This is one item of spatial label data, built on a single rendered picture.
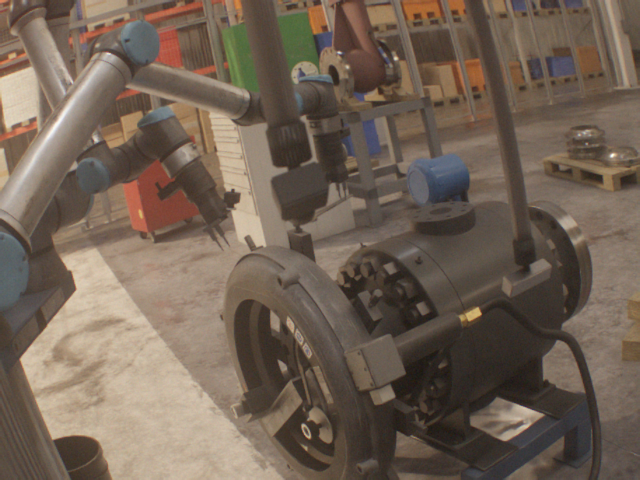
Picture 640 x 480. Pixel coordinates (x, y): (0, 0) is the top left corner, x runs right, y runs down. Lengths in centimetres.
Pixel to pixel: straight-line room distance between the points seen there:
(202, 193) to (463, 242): 79
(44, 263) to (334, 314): 74
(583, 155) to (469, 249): 462
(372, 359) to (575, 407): 94
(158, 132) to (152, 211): 552
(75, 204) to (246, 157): 382
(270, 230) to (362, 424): 416
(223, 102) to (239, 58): 714
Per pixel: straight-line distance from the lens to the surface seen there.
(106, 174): 174
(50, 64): 183
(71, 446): 276
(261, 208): 585
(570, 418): 240
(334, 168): 214
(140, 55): 160
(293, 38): 939
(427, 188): 250
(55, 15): 200
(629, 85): 1384
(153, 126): 179
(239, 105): 203
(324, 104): 209
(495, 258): 220
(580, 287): 254
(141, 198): 724
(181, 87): 190
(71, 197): 204
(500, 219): 233
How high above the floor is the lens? 148
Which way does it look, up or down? 14 degrees down
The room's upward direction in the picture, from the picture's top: 13 degrees counter-clockwise
